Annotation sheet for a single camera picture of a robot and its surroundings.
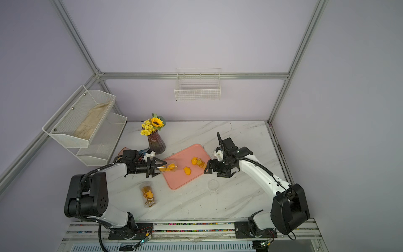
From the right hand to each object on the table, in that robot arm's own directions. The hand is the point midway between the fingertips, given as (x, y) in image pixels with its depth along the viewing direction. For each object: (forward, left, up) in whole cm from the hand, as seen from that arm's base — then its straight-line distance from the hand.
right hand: (207, 174), depth 79 cm
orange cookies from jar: (+7, +22, -4) cm, 23 cm away
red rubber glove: (+22, +56, -11) cm, 62 cm away
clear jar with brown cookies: (-9, +31, -9) cm, 33 cm away
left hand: (+6, +24, -3) cm, 25 cm away
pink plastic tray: (+13, +10, -11) cm, 20 cm away
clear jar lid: (0, -3, -13) cm, 13 cm away
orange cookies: (+14, +6, -11) cm, 19 cm away
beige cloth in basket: (+17, +59, +18) cm, 64 cm away
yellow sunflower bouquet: (+24, +30, +13) cm, 40 cm away
